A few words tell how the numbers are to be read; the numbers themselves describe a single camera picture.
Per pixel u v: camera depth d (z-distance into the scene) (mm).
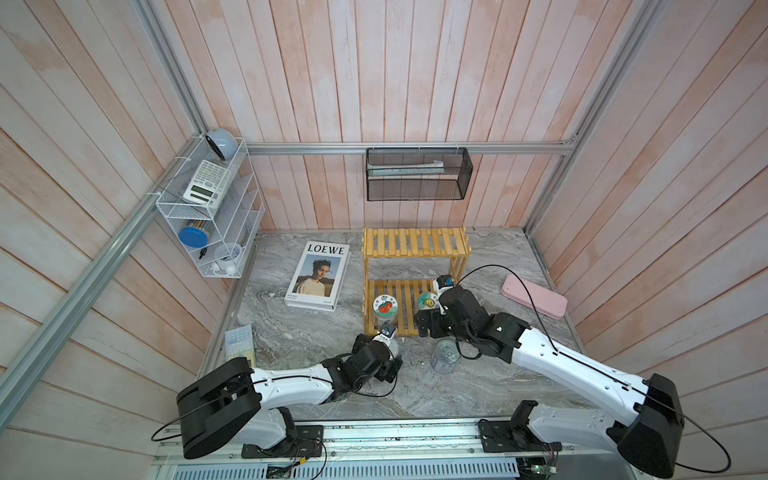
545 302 984
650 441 379
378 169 902
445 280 690
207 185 759
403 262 1108
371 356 626
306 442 729
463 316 578
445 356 798
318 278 1010
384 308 861
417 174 885
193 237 761
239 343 893
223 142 819
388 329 728
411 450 730
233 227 817
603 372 444
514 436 659
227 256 895
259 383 457
